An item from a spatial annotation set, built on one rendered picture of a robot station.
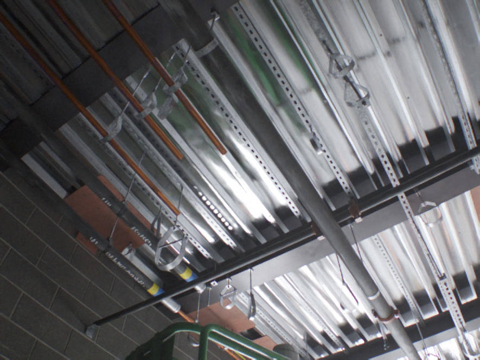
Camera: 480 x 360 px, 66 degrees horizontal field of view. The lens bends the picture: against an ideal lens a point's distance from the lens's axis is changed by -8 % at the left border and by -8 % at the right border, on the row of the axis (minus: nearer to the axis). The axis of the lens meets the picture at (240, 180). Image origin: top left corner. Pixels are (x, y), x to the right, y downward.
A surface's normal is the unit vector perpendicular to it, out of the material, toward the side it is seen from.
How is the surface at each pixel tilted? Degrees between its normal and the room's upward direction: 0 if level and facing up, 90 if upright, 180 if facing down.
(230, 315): 180
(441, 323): 90
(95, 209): 180
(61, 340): 90
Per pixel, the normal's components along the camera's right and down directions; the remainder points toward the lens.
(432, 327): -0.54, -0.69
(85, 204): 0.00, 0.57
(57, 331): 0.84, -0.44
